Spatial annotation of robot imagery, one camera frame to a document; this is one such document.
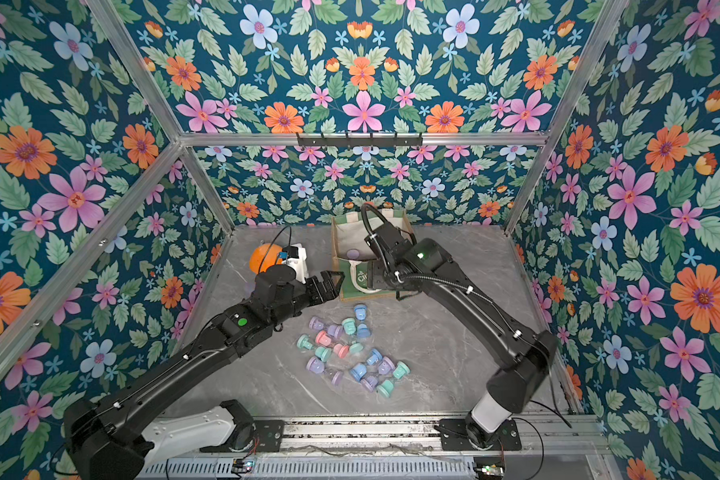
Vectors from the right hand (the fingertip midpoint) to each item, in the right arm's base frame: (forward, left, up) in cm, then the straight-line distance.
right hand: (389, 269), depth 75 cm
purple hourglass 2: (-17, +20, -22) cm, 35 cm away
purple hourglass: (+18, +13, -15) cm, 26 cm away
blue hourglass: (0, +9, -23) cm, 25 cm away
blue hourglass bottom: (-18, +8, -24) cm, 31 cm away
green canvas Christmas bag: (+22, +13, -7) cm, 26 cm away
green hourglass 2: (-22, 0, -24) cm, 32 cm away
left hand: (-4, +13, +1) cm, 13 cm away
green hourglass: (-10, +25, -23) cm, 36 cm away
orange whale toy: (+18, +44, -17) cm, 50 cm away
